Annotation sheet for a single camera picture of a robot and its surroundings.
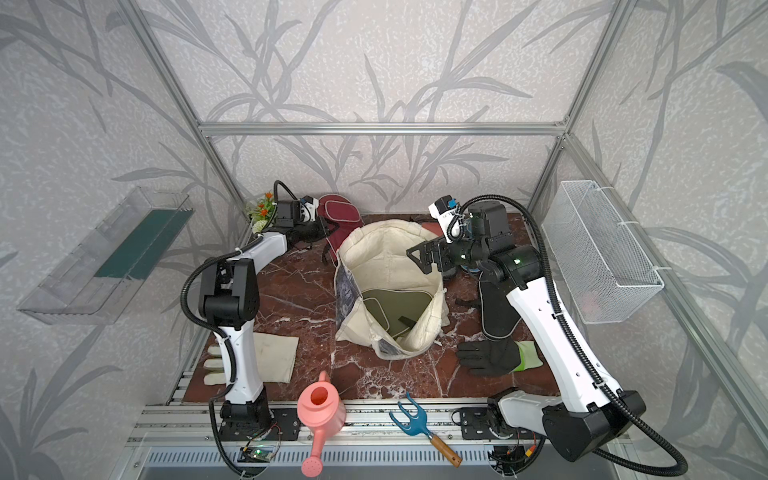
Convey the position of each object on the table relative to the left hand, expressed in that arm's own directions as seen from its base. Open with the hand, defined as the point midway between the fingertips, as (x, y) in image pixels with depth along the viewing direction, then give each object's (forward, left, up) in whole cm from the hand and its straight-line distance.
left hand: (336, 223), depth 100 cm
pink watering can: (-55, -4, -1) cm, 56 cm away
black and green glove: (-40, -50, -12) cm, 65 cm away
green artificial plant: (+4, +26, +1) cm, 27 cm away
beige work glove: (-40, +14, -13) cm, 44 cm away
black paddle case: (-30, -52, -9) cm, 60 cm away
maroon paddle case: (+7, -2, -2) cm, 8 cm away
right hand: (-26, -27, +21) cm, 43 cm away
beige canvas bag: (-15, -14, +2) cm, 21 cm away
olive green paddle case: (-25, -21, -14) cm, 36 cm away
